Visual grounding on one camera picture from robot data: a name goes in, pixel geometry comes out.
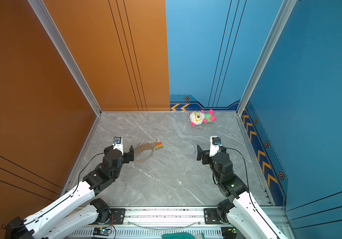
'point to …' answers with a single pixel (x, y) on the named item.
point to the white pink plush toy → (197, 117)
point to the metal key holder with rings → (143, 146)
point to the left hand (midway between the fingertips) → (123, 145)
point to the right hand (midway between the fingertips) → (205, 145)
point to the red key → (159, 143)
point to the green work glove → (183, 235)
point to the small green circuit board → (101, 231)
